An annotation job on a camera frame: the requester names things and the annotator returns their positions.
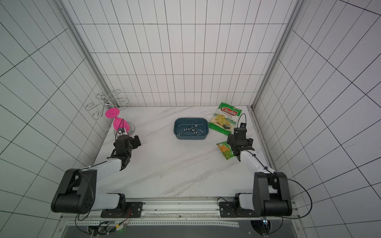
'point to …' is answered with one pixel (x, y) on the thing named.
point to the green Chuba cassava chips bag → (225, 118)
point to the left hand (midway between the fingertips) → (129, 139)
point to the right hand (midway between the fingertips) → (235, 135)
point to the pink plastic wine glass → (118, 123)
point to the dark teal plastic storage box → (191, 128)
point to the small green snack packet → (226, 149)
